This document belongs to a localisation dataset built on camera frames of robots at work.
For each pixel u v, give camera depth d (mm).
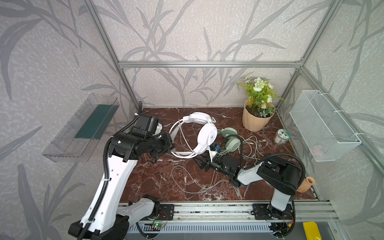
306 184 732
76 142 631
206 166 715
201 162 723
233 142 896
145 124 456
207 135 547
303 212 751
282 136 937
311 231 686
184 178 853
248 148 969
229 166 644
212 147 702
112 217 372
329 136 630
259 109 990
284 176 478
